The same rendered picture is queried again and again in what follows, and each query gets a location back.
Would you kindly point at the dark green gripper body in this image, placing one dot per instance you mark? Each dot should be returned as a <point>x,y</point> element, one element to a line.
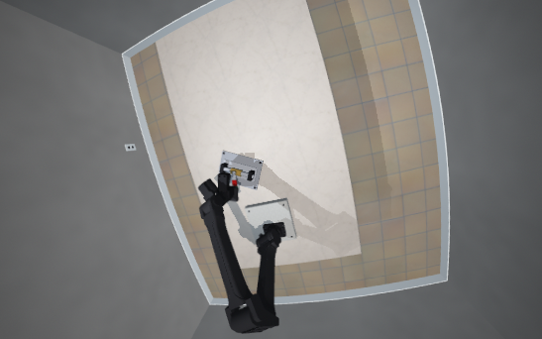
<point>235,196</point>

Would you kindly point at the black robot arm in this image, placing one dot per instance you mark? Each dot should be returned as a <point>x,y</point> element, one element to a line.
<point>261,303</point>

